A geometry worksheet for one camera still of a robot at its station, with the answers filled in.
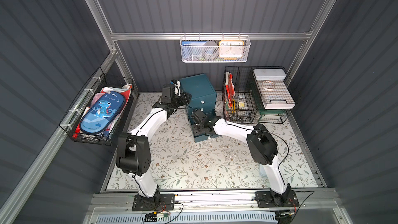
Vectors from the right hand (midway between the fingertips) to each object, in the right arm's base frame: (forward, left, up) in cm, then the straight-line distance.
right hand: (199, 125), depth 95 cm
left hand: (+9, +4, +16) cm, 19 cm away
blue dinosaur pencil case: (-13, +40, +30) cm, 51 cm away
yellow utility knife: (+19, -24, -5) cm, 31 cm away
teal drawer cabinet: (+11, -3, +13) cm, 17 cm away
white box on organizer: (+30, -47, +16) cm, 58 cm away
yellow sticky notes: (+21, -30, -5) cm, 38 cm away
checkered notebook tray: (+13, -46, +14) cm, 50 cm away
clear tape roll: (+21, -44, +14) cm, 51 cm away
